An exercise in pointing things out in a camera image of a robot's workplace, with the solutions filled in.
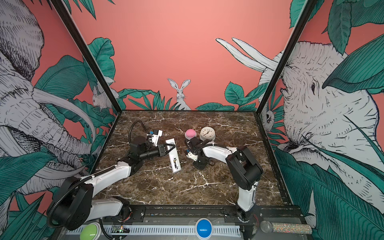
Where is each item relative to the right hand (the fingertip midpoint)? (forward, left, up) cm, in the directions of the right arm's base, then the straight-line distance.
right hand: (198, 164), depth 91 cm
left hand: (+2, +13, +18) cm, 22 cm away
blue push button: (-33, -3, +1) cm, 33 cm away
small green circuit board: (-33, +37, 0) cm, 50 cm away
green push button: (-35, +52, +1) cm, 62 cm away
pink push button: (+22, +6, +1) cm, 23 cm away
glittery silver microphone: (-32, -32, +3) cm, 46 cm away
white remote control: (-4, +13, +12) cm, 18 cm away
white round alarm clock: (+21, -6, +3) cm, 23 cm away
